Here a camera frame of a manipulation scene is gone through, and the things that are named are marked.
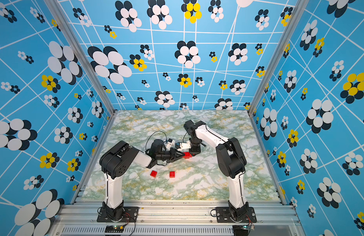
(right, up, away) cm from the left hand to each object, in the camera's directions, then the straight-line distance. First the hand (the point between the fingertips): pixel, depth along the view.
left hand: (185, 155), depth 91 cm
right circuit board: (+27, -31, -23) cm, 47 cm away
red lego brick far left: (-19, -10, -5) cm, 22 cm away
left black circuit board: (-36, -33, -19) cm, 52 cm away
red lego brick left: (-8, -10, -4) cm, 14 cm away
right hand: (+7, +3, +3) cm, 8 cm away
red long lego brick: (+1, 0, -1) cm, 2 cm away
